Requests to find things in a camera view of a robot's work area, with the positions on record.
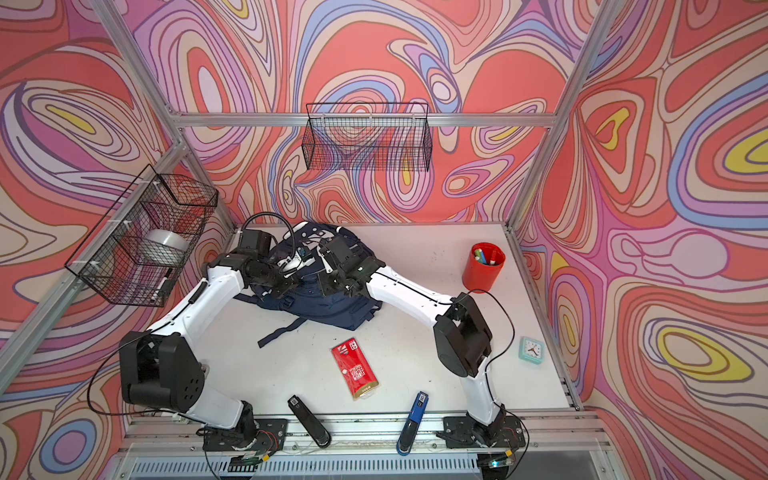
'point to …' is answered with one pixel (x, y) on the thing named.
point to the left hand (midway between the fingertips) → (300, 275)
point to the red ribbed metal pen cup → (482, 266)
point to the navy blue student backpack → (315, 298)
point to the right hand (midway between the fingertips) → (325, 288)
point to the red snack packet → (357, 372)
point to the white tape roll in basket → (164, 247)
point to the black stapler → (319, 433)
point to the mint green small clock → (531, 350)
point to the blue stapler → (404, 443)
